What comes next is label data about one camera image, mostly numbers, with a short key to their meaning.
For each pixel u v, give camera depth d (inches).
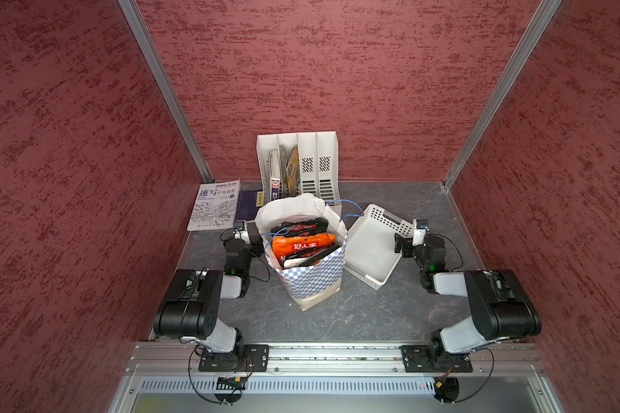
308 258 27.1
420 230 32.0
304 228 31.2
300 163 44.9
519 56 31.2
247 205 43.2
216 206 43.3
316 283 28.8
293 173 40.7
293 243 28.4
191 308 17.7
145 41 30.1
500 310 17.9
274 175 35.3
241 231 31.2
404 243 33.5
